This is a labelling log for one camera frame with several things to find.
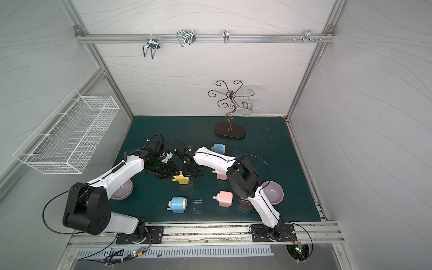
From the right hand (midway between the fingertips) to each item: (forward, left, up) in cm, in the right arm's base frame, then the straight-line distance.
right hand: (188, 176), depth 88 cm
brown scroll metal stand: (+35, -18, -2) cm, 39 cm away
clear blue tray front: (-14, -6, -4) cm, 15 cm away
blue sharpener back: (+16, -15, +4) cm, 22 cm away
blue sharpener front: (-16, +1, +4) cm, 17 cm away
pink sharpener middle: (0, -17, +2) cm, 17 cm away
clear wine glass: (+39, -32, +14) cm, 52 cm away
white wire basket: (+2, +47, +29) cm, 55 cm away
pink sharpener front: (-12, -20, +3) cm, 23 cm away
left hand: (-2, +5, +4) cm, 7 cm away
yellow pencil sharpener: (-3, +3, +3) cm, 5 cm away
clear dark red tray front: (-12, -30, -4) cm, 32 cm away
